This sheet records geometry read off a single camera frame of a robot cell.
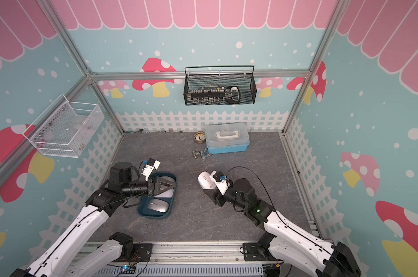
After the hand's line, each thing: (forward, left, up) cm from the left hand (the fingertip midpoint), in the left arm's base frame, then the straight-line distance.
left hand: (172, 189), depth 68 cm
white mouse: (+4, -13, 0) cm, 14 cm away
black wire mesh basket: (+56, -20, +13) cm, 61 cm away
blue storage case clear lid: (+40, -24, -12) cm, 48 cm away
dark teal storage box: (-1, +18, -23) cm, 29 cm away
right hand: (+4, -14, -3) cm, 15 cm away
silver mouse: (+2, +12, -23) cm, 26 cm away
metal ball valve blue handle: (+34, -9, -21) cm, 41 cm away
